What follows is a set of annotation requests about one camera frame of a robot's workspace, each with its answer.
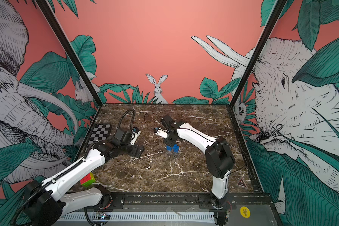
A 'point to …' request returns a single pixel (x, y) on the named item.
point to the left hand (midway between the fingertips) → (139, 144)
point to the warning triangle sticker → (241, 183)
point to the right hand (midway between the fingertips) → (168, 138)
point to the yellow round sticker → (245, 212)
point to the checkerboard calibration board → (100, 132)
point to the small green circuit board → (104, 216)
